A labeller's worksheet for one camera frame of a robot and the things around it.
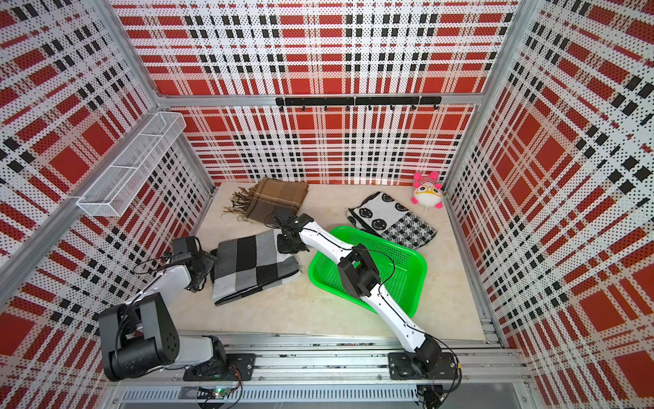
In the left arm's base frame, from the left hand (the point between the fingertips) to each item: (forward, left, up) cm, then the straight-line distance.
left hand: (210, 266), depth 91 cm
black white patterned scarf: (+23, -65, 0) cm, 69 cm away
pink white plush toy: (+35, -86, +2) cm, 93 cm away
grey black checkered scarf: (+2, -11, -2) cm, 11 cm away
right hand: (+9, -27, -3) cm, 29 cm away
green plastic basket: (0, -70, -4) cm, 71 cm away
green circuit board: (-37, -13, -3) cm, 39 cm away
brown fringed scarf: (+36, -13, -2) cm, 38 cm away
